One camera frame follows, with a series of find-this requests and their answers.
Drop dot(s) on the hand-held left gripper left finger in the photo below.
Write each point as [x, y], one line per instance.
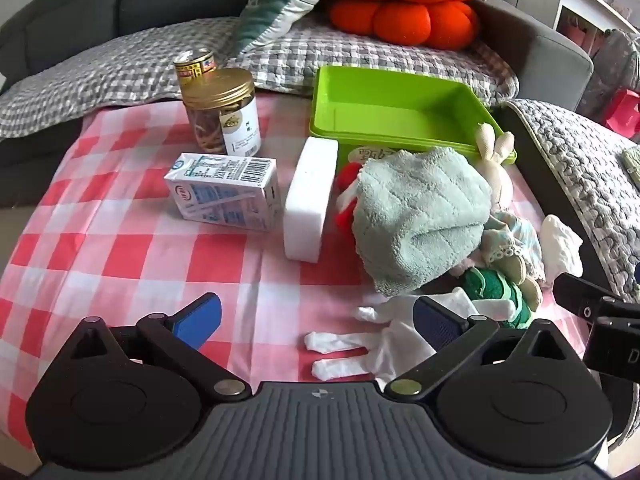
[200, 317]

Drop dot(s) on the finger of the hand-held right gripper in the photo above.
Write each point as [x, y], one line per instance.
[575, 292]

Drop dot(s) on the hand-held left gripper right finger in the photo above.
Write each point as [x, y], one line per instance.
[440, 327]

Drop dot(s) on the white glove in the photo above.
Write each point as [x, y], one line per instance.
[395, 345]

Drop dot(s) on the white sock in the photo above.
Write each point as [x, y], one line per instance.
[560, 245]

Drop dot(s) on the light green towel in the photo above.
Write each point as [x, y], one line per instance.
[420, 210]

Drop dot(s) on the beige rabbit doll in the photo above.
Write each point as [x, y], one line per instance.
[492, 170]

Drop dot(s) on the white sponge block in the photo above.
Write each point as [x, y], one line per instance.
[307, 200]

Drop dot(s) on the red and white santa plush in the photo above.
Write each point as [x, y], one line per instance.
[345, 175]

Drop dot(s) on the green plastic box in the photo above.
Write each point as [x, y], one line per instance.
[390, 110]

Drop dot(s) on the red and white checked cloth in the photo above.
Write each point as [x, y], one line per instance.
[100, 270]

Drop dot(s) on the grey quilted cover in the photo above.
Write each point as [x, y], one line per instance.
[575, 170]

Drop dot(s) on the white and blue milk carton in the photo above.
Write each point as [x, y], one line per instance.
[220, 195]

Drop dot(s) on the green quilted pouch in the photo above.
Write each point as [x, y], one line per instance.
[632, 162]

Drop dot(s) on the red box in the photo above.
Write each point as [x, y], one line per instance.
[625, 110]

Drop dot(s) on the glass jar with gold lid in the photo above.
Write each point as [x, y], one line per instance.
[220, 110]

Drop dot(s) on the grey star-print cloth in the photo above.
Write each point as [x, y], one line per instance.
[612, 70]

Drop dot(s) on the tin can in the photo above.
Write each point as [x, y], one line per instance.
[195, 65]

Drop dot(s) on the grey checkered cushion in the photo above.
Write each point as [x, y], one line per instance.
[100, 75]

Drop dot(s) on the white shelf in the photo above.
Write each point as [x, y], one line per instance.
[575, 0]

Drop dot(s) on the orange pumpkin cushion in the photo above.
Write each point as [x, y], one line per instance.
[400, 20]

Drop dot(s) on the teal patterned pillow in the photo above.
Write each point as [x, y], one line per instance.
[280, 5]

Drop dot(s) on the grey sofa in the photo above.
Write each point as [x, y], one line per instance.
[75, 0]

